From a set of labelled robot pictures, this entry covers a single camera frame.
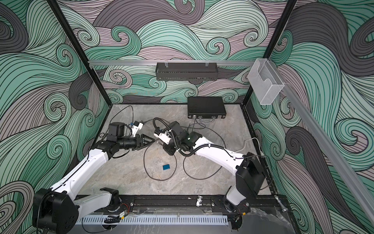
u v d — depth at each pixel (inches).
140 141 27.0
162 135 26.5
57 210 15.1
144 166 34.1
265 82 31.2
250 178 16.2
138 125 29.1
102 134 39.8
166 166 34.2
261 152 37.8
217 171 33.1
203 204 29.1
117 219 27.9
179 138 23.2
